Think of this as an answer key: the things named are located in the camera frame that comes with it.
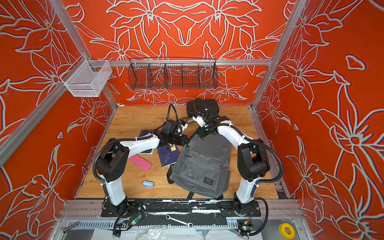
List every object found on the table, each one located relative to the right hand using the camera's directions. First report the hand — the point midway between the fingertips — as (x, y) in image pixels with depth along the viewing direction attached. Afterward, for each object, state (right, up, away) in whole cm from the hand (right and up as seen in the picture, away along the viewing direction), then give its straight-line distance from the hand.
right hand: (197, 130), depth 90 cm
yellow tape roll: (+38, -43, -23) cm, 62 cm away
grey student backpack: (+3, -21, -5) cm, 22 cm away
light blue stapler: (-28, -29, -11) cm, 42 cm away
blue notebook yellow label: (-18, -15, +1) cm, 24 cm away
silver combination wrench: (-5, -43, -22) cm, 49 cm away
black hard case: (+2, +17, +24) cm, 29 cm away
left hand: (-5, -5, 0) cm, 7 cm away
